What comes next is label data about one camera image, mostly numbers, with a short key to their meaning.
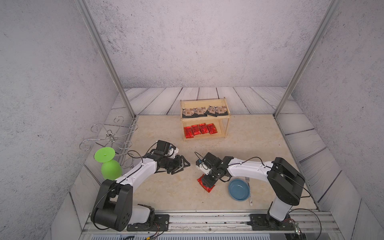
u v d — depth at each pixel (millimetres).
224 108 958
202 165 759
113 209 414
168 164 728
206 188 822
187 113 936
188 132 1056
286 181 454
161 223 725
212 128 1078
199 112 939
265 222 729
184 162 790
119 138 697
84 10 706
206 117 922
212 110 956
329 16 727
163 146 699
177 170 773
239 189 827
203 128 1078
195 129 1078
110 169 654
